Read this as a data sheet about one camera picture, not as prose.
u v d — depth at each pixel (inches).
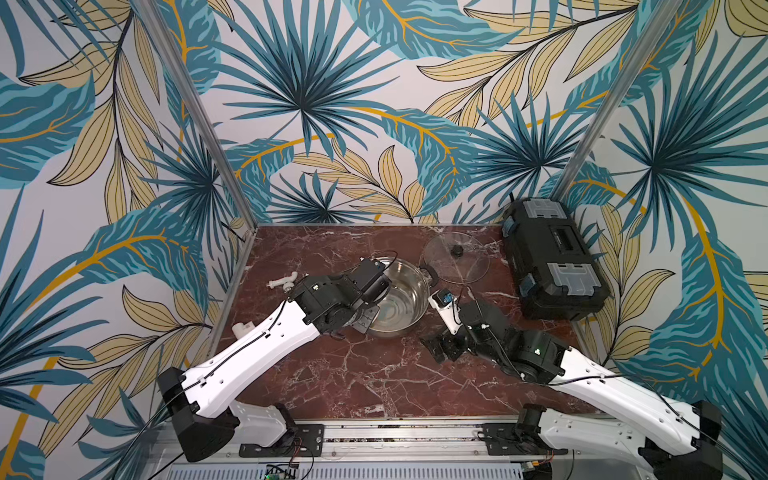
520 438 26.1
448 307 23.3
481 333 20.9
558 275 33.2
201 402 14.7
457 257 43.0
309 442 28.6
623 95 32.2
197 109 33.0
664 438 16.1
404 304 38.5
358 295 19.3
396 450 28.8
